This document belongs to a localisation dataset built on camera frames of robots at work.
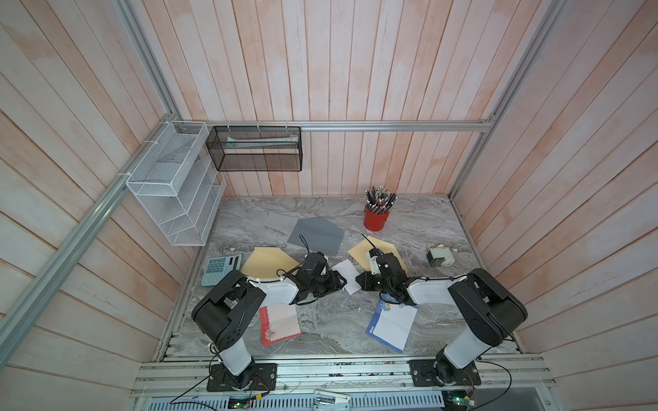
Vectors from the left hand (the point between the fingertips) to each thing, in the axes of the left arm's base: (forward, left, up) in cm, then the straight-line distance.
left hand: (341, 287), depth 90 cm
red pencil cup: (+29, -15, +2) cm, 32 cm away
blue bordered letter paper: (-12, -17, -2) cm, 20 cm away
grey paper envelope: (+26, +9, -3) cm, 27 cm away
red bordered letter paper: (+8, -3, -1) cm, 8 cm away
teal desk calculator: (+8, +46, -1) cm, 47 cm away
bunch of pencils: (+28, -15, +16) cm, 36 cm away
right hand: (+5, -6, -2) cm, 8 cm away
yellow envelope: (+14, +30, -5) cm, 34 cm away
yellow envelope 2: (+17, -8, -3) cm, 19 cm away
